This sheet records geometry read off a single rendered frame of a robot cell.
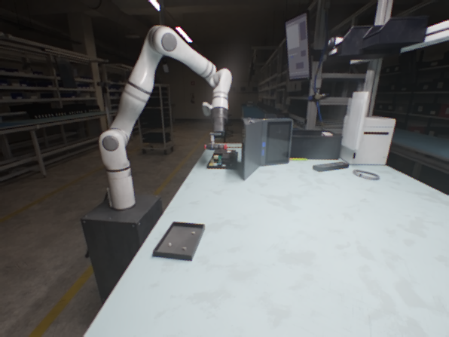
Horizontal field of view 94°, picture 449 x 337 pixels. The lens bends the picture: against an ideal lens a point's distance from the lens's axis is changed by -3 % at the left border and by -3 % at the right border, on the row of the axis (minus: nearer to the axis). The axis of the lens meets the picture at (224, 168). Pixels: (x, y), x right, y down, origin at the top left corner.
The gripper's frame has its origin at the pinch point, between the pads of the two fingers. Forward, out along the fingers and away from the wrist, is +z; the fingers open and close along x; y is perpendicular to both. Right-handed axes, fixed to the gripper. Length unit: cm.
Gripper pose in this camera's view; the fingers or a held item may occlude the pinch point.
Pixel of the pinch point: (212, 148)
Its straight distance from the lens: 92.7
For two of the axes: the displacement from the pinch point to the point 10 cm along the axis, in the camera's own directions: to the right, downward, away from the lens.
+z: -0.2, 9.6, -2.7
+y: 10.0, 0.1, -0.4
